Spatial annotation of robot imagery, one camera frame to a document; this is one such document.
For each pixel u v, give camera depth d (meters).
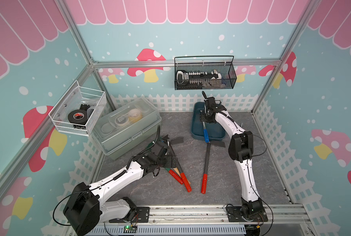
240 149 0.63
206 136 0.94
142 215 0.75
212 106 0.83
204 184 0.83
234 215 0.74
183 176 0.85
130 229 0.73
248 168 0.65
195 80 0.87
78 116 0.71
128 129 0.85
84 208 0.40
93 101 0.78
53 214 0.41
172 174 0.85
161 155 0.64
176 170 0.87
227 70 0.94
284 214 0.76
